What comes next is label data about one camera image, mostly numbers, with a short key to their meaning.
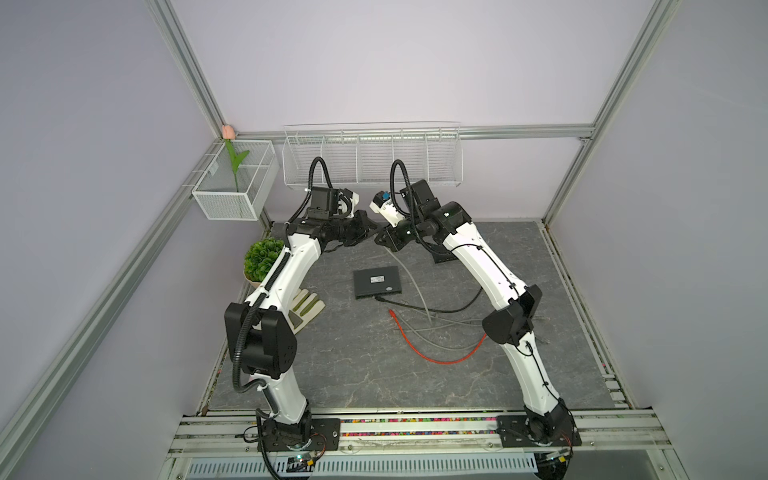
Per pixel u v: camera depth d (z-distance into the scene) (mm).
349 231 740
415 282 1023
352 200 788
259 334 467
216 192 771
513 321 534
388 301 981
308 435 723
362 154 964
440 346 884
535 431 656
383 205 720
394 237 723
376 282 1019
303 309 962
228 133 893
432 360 866
